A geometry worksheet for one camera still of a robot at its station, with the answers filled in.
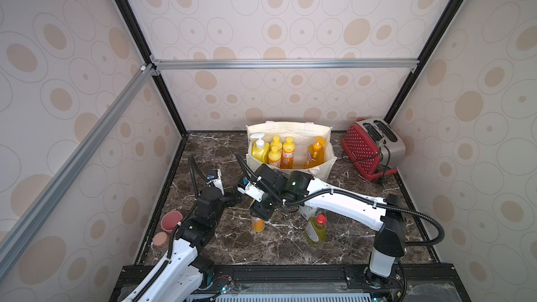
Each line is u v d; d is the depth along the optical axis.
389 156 0.87
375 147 0.90
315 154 0.89
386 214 0.44
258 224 0.81
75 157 0.56
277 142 0.86
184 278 0.59
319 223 0.69
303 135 0.86
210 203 0.56
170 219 0.78
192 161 1.07
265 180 0.55
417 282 0.73
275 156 0.85
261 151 0.85
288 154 0.89
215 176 0.66
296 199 0.51
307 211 0.82
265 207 0.64
